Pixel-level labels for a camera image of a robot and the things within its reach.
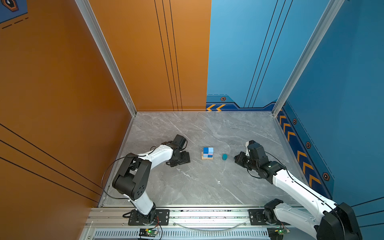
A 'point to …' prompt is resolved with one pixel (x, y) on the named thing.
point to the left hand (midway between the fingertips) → (185, 160)
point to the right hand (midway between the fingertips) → (232, 157)
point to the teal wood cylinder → (224, 156)
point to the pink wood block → (208, 154)
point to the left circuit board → (148, 232)
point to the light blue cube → (210, 150)
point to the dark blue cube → (205, 150)
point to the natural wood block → (205, 158)
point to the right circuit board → (283, 231)
